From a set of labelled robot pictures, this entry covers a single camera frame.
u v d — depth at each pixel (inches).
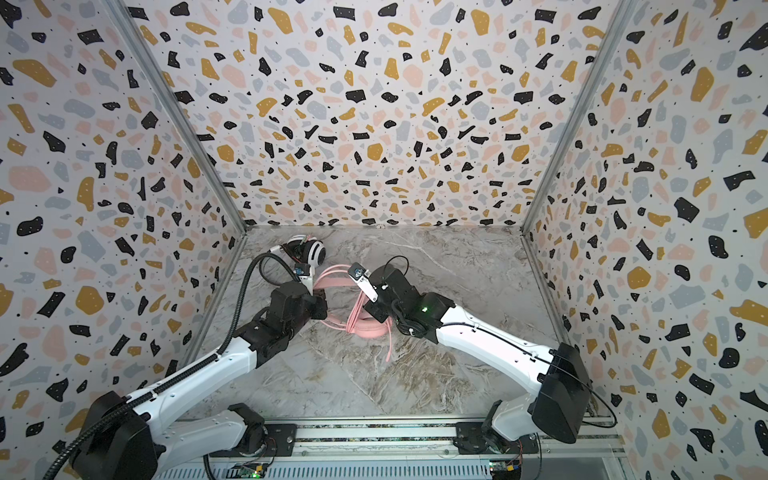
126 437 15.2
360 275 25.1
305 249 40.6
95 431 14.6
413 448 28.9
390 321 26.9
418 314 21.5
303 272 28.0
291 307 24.1
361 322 30.7
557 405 15.4
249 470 27.6
